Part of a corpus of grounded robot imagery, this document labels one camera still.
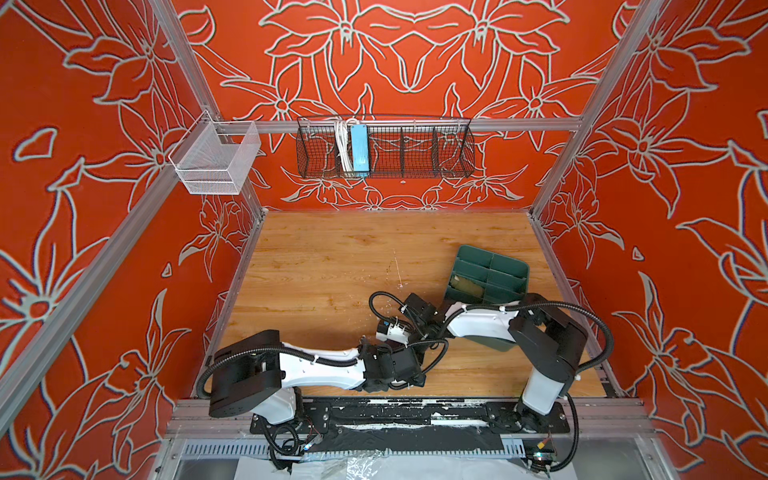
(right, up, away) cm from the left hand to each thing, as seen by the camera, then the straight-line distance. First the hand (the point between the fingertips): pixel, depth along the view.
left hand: (387, 356), depth 82 cm
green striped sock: (+25, +18, +10) cm, 33 cm away
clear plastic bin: (-55, +59, +11) cm, 82 cm away
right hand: (+1, -2, 0) cm, 3 cm away
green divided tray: (+31, +20, +16) cm, 40 cm away
